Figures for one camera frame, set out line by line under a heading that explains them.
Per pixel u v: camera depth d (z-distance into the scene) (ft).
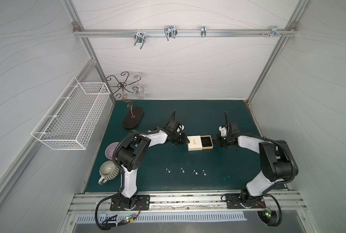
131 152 1.67
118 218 2.30
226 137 2.69
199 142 3.05
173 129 2.57
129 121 3.50
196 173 2.74
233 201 2.43
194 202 2.46
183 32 2.62
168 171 2.76
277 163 1.56
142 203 2.40
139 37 2.57
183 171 2.76
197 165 2.83
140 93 3.22
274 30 2.51
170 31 2.51
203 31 2.57
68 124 2.22
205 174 2.73
